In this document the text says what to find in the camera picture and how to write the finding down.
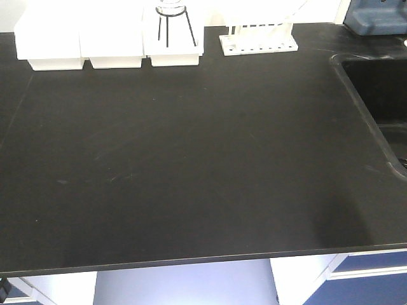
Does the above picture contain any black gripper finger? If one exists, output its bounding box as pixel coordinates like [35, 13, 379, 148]
[0, 277, 13, 302]

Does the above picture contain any white plastic box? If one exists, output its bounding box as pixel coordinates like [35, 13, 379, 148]
[13, 5, 85, 72]
[142, 0, 205, 67]
[78, 0, 147, 70]

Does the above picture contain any glass beaker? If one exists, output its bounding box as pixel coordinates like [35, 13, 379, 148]
[155, 0, 187, 16]

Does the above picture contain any white test tube rack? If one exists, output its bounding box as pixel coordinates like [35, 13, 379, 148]
[218, 0, 300, 57]

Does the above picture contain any bench with blue cabinet doors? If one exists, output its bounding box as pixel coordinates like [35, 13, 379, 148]
[0, 24, 407, 305]

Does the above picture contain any black bench sink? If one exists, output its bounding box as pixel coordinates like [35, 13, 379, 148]
[328, 53, 407, 179]

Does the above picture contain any blue grey bench device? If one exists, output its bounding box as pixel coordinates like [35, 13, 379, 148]
[343, 0, 407, 36]

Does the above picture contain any black wire tripod stand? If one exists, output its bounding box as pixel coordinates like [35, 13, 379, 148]
[155, 5, 200, 48]

